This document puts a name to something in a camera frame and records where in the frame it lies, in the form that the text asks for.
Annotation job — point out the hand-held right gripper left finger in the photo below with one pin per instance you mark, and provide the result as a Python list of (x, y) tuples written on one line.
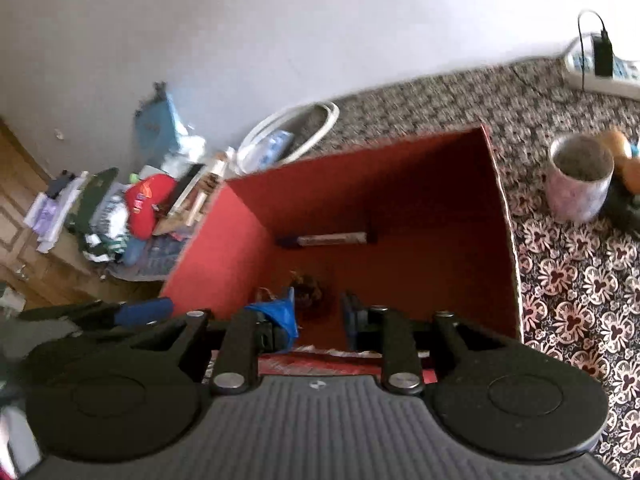
[(282, 317)]

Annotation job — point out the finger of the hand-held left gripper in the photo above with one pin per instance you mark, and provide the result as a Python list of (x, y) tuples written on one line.
[(145, 310)]

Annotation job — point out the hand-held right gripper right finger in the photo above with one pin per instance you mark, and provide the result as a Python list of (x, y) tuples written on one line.
[(354, 320)]

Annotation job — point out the brown pine cone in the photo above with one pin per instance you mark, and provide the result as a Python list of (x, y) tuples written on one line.
[(310, 292)]

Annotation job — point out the white marker pen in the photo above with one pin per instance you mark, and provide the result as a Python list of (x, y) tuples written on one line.
[(330, 238)]

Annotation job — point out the red cardboard box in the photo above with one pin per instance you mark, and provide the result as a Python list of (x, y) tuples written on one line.
[(425, 210)]

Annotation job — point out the dark green cloth bag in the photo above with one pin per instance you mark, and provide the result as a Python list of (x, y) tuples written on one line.
[(100, 195)]

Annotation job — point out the black flat device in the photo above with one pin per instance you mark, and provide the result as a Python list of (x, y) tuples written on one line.
[(187, 185)]

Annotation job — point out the stack of white papers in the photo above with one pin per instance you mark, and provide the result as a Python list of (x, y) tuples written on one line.
[(50, 210)]

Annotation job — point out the white plastic bag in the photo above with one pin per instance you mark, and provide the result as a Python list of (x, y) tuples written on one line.
[(185, 152)]

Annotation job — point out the blue white packet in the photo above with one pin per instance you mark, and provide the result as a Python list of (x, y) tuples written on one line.
[(275, 145)]

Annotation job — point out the printed tape roll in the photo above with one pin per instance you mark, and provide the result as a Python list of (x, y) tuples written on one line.
[(575, 195)]

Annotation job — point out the black small case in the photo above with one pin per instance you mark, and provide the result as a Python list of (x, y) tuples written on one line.
[(622, 210)]

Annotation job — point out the black charger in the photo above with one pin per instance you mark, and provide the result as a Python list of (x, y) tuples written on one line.
[(603, 57)]

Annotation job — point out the white power strip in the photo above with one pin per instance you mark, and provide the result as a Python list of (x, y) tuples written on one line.
[(625, 72)]

